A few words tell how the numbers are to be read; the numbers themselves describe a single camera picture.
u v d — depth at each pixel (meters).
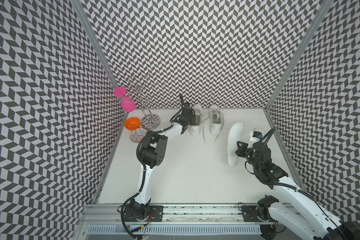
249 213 0.74
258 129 0.70
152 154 0.58
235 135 0.85
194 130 0.98
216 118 1.02
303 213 0.46
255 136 0.69
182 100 0.82
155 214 0.73
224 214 0.75
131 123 1.04
